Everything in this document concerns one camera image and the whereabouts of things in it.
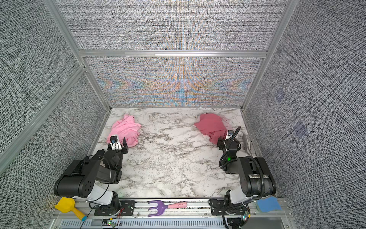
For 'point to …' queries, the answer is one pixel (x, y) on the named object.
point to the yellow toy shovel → (66, 205)
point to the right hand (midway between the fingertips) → (228, 136)
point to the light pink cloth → (126, 127)
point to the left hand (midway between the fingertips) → (119, 138)
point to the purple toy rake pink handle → (161, 206)
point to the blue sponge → (269, 204)
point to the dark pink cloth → (212, 125)
